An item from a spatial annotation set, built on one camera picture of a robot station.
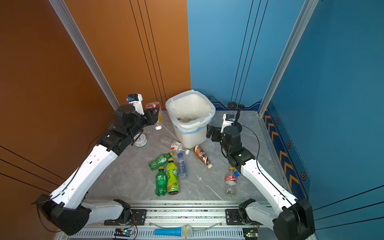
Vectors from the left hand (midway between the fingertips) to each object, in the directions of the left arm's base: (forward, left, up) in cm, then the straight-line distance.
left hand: (155, 108), depth 70 cm
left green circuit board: (-45, +15, -39) cm, 62 cm away
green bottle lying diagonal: (-10, +2, -34) cm, 35 cm away
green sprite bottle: (-26, -1, -34) cm, 43 cm away
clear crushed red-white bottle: (-1, -6, -32) cm, 33 cm away
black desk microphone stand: (+10, -40, -7) cm, 42 cm away
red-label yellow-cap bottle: (-22, -39, -34) cm, 56 cm away
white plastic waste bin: (+20, -15, -22) cm, 34 cm away
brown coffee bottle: (-6, -22, -33) cm, 40 cm away
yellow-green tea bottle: (-18, -6, -32) cm, 37 cm away
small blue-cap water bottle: (-15, -11, -32) cm, 37 cm away
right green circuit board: (-45, -46, -39) cm, 75 cm away
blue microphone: (-45, -15, -33) cm, 58 cm away
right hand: (-1, -28, -11) cm, 30 cm away
